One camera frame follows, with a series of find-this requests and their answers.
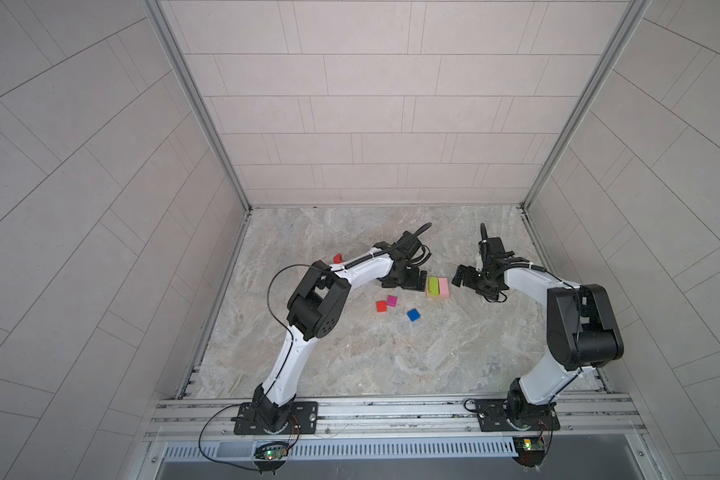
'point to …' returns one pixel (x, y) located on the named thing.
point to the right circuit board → (528, 445)
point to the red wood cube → (381, 306)
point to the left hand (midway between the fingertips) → (421, 282)
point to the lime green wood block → (433, 286)
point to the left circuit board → (273, 452)
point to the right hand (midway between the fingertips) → (463, 282)
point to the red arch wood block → (338, 258)
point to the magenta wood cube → (392, 300)
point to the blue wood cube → (413, 314)
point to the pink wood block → (443, 286)
